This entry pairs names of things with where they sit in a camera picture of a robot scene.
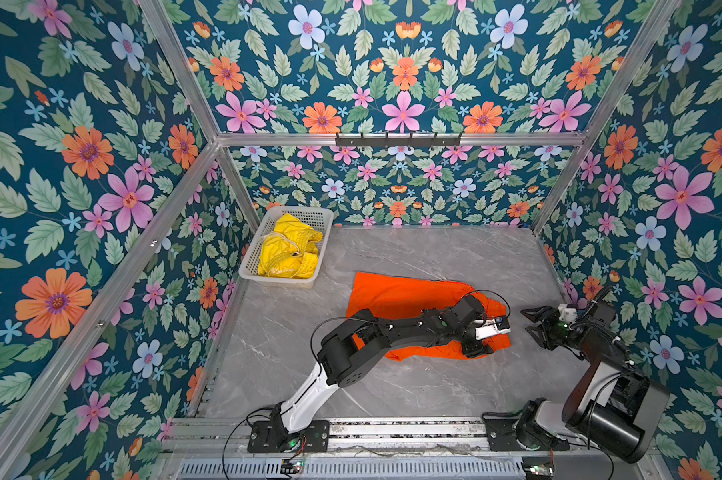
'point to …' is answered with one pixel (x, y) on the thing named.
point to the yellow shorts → (291, 250)
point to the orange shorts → (393, 295)
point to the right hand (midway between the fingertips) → (527, 316)
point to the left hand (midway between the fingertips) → (497, 336)
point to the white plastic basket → (319, 218)
